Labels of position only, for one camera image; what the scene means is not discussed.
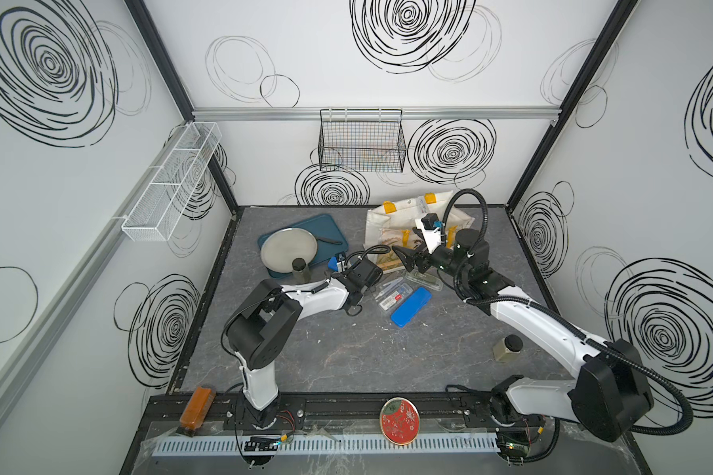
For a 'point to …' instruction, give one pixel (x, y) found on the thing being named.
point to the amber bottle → (196, 411)
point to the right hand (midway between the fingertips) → (406, 238)
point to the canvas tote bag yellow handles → (392, 223)
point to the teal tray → (330, 240)
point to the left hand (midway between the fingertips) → (357, 285)
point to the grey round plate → (280, 247)
